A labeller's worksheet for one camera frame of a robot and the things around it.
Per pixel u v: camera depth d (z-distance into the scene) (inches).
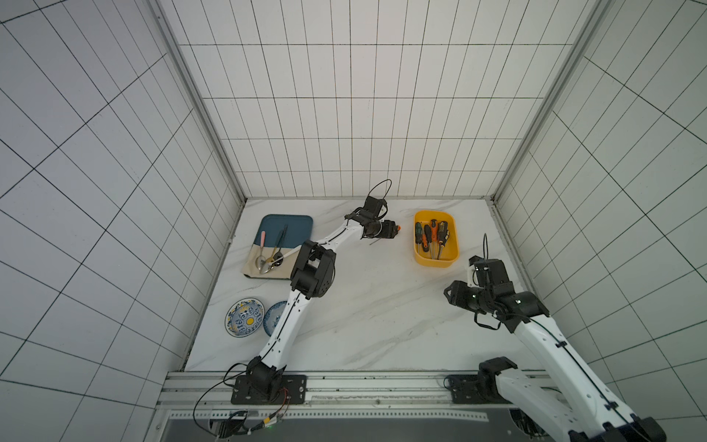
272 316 32.0
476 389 28.4
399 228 42.7
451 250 39.8
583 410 16.2
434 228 41.8
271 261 38.5
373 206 35.0
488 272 23.7
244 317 33.6
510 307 20.8
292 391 28.5
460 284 27.4
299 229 43.0
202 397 25.5
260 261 38.7
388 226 37.4
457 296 27.3
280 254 39.2
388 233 37.4
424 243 40.5
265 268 38.3
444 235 40.7
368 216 34.3
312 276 25.8
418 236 41.7
